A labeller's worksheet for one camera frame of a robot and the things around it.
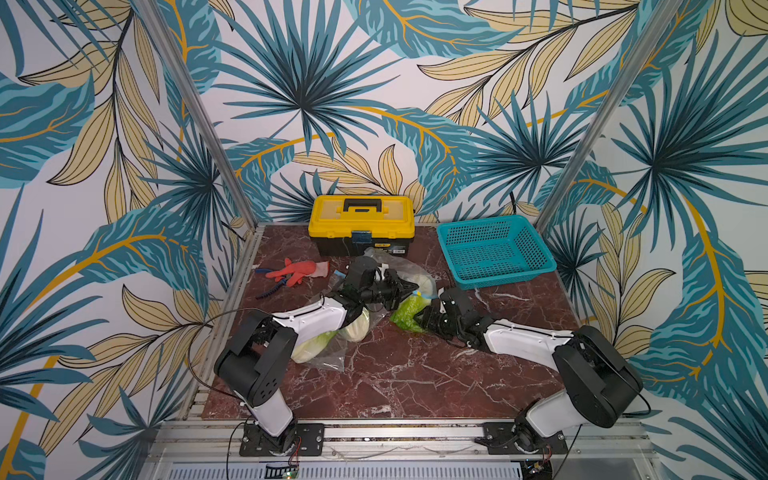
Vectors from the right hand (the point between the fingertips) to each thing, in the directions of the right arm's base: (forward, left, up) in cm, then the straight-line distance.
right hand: (418, 319), depth 90 cm
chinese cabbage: (-9, +31, +2) cm, 33 cm away
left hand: (+2, 0, +14) cm, 14 cm away
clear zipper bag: (+9, -3, +3) cm, 10 cm away
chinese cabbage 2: (-4, +18, +2) cm, 18 cm away
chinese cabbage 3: (+1, +4, +3) cm, 5 cm away
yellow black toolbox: (+28, +21, +12) cm, 38 cm away
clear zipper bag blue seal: (-10, +26, +3) cm, 27 cm away
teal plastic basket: (+30, -32, -5) cm, 44 cm away
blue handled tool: (+13, +49, -4) cm, 50 cm away
